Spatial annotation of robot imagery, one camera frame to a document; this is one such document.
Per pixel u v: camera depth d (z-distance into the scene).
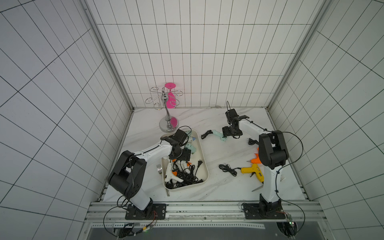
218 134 1.03
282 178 0.83
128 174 0.45
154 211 0.72
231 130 0.86
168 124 1.09
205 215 0.73
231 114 0.81
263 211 0.65
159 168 0.82
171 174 0.80
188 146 0.87
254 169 0.85
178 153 0.78
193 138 0.98
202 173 0.85
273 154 0.54
